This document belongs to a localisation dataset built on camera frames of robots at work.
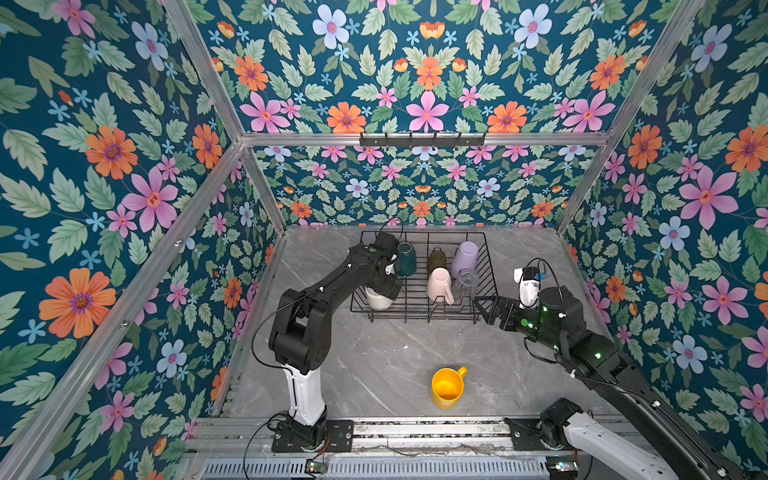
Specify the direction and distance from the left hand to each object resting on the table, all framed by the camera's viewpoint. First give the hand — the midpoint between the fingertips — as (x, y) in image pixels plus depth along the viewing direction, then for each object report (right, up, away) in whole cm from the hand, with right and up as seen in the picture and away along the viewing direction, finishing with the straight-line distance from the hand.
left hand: (387, 280), depth 91 cm
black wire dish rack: (+8, -9, +8) cm, 15 cm away
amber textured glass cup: (+17, +6, +10) cm, 21 cm away
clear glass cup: (+25, -2, +2) cm, 25 cm away
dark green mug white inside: (+6, +6, +7) cm, 11 cm away
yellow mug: (+17, -28, -10) cm, 35 cm away
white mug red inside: (-3, -7, +1) cm, 8 cm away
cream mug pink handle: (+16, -2, 0) cm, 16 cm away
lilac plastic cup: (+25, +7, +4) cm, 26 cm away
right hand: (+25, -3, -21) cm, 33 cm away
